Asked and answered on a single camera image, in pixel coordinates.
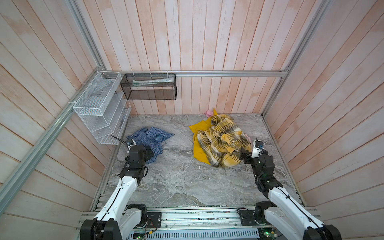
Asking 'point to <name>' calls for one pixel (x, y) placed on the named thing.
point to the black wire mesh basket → (149, 86)
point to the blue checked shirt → (152, 138)
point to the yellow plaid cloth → (222, 143)
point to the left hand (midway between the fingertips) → (143, 152)
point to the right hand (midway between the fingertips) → (250, 146)
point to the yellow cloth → (196, 128)
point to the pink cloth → (208, 113)
